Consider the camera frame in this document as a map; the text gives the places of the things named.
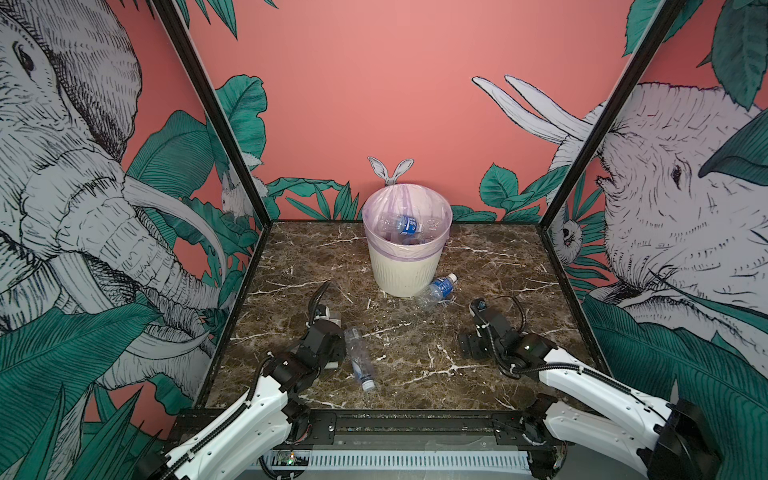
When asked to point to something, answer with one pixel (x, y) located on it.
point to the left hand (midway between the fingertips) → (337, 333)
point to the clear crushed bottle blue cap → (361, 358)
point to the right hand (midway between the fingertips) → (469, 333)
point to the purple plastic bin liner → (384, 205)
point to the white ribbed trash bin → (403, 278)
